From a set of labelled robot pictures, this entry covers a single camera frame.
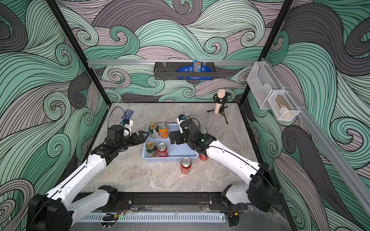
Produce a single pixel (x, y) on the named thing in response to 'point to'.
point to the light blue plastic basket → (183, 152)
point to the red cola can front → (162, 150)
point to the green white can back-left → (153, 130)
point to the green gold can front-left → (151, 149)
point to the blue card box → (127, 114)
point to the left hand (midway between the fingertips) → (143, 133)
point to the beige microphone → (221, 94)
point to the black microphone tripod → (221, 101)
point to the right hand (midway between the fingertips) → (177, 132)
